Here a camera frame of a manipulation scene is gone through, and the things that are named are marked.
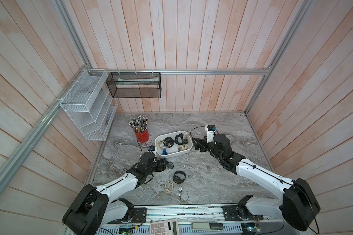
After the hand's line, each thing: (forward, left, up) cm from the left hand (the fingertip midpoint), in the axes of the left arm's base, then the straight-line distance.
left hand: (162, 163), depth 88 cm
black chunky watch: (+14, -3, +2) cm, 15 cm away
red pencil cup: (+18, +14, +2) cm, 23 cm away
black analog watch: (0, -5, -3) cm, 6 cm away
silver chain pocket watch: (-14, -10, -3) cm, 18 cm away
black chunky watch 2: (+19, -10, -1) cm, 22 cm away
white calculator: (-32, -5, -1) cm, 33 cm away
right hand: (+9, -20, +15) cm, 27 cm away
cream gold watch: (+10, -12, +2) cm, 16 cm away
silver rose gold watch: (+20, -15, +1) cm, 25 cm away
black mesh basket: (+50, +21, +22) cm, 58 cm away
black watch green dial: (+16, -14, 0) cm, 21 cm away
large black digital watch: (-7, -10, -3) cm, 13 cm away
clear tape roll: (+21, -48, -2) cm, 52 cm away
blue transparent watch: (+9, -1, -2) cm, 9 cm away
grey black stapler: (-32, -23, -1) cm, 39 cm away
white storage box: (+12, -7, -4) cm, 14 cm away
